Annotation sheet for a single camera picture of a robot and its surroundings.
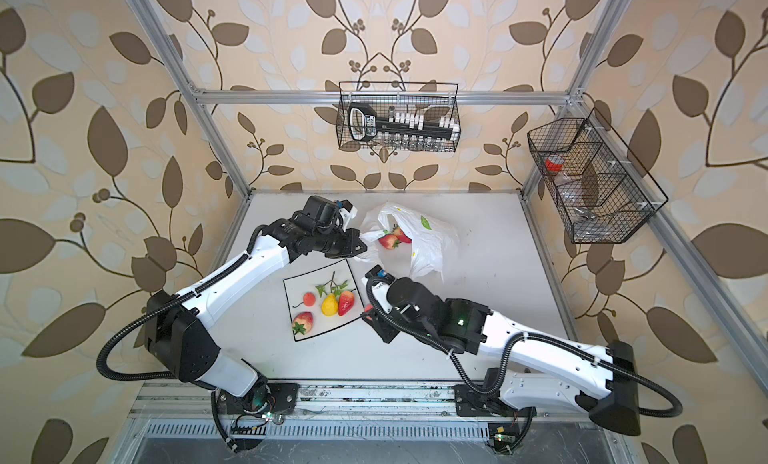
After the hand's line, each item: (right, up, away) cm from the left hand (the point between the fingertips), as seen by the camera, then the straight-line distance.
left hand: (370, 244), depth 78 cm
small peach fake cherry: (+1, -13, -14) cm, 19 cm away
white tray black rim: (-24, -14, +15) cm, 32 cm away
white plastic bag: (+17, +1, -1) cm, 17 cm away
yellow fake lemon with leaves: (-13, -15, +13) cm, 24 cm away
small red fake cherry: (-19, -18, +11) cm, 28 cm away
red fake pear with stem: (+9, +1, +24) cm, 25 cm away
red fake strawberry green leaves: (+5, -1, +22) cm, 23 cm away
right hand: (+1, -15, -11) cm, 19 cm away
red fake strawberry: (-8, -18, +8) cm, 21 cm away
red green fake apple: (-19, -22, +4) cm, 29 cm away
